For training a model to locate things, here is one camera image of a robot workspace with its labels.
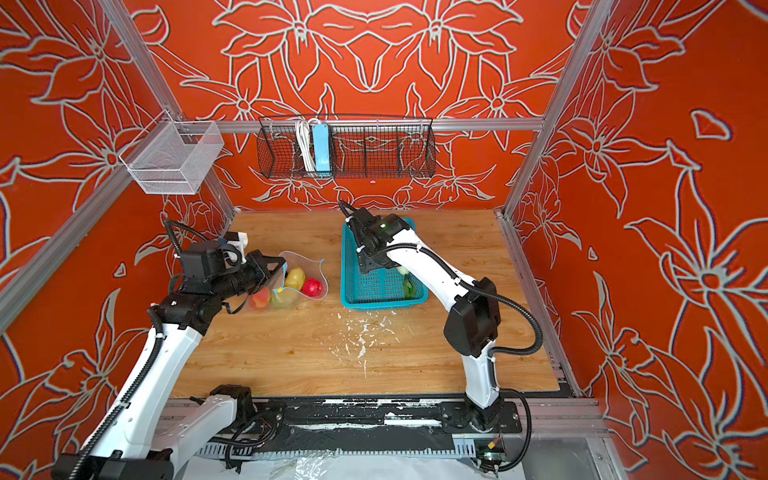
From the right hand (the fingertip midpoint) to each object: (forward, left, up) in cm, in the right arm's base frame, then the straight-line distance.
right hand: (378, 261), depth 84 cm
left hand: (-7, +22, +12) cm, 26 cm away
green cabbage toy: (-7, +28, -8) cm, 30 cm away
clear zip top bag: (+2, +21, -6) cm, 22 cm away
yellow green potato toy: (-4, +24, -3) cm, 24 cm away
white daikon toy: (+6, -8, -14) cm, 17 cm away
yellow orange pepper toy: (-7, +35, -8) cm, 36 cm away
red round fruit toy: (-6, +19, -4) cm, 20 cm away
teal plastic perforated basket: (-1, 0, -15) cm, 15 cm away
